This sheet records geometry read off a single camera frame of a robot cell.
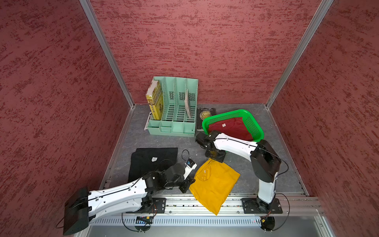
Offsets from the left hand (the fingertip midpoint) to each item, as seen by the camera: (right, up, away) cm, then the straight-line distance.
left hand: (192, 183), depth 75 cm
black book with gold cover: (+8, +38, +38) cm, 55 cm away
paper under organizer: (-34, +28, +30) cm, 54 cm away
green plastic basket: (+44, +23, +22) cm, 54 cm away
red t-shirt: (+30, +28, +29) cm, 50 cm away
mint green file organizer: (-11, +51, +41) cm, 67 cm away
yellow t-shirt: (+12, -2, +6) cm, 14 cm away
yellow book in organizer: (-25, +48, +20) cm, 58 cm away
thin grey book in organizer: (-4, +45, +25) cm, 51 cm away
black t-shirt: (-30, +8, +13) cm, 33 cm away
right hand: (+14, +9, +12) cm, 20 cm away
